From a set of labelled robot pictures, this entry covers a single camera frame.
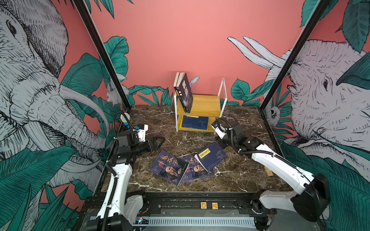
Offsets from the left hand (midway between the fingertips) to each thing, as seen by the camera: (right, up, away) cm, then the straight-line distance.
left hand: (160, 138), depth 75 cm
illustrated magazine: (+3, -19, +10) cm, 22 cm away
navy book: (+30, -14, +17) cm, 37 cm away
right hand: (+31, +3, +5) cm, 32 cm away
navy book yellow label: (+20, +9, +28) cm, 36 cm away
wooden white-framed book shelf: (+26, +15, +15) cm, 34 cm away
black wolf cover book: (+13, +26, +8) cm, 30 cm away
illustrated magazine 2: (+19, -21, +11) cm, 30 cm away
